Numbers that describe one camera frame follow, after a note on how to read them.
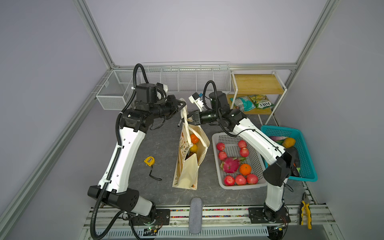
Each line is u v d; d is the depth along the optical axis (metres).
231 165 0.83
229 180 0.81
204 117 0.65
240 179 0.81
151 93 0.49
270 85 0.90
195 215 0.72
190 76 1.01
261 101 1.02
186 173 0.77
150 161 0.91
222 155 0.89
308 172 0.82
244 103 0.99
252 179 0.81
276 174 0.52
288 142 0.94
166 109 0.57
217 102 0.56
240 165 0.86
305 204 0.77
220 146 0.95
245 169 0.85
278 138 0.99
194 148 0.91
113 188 0.39
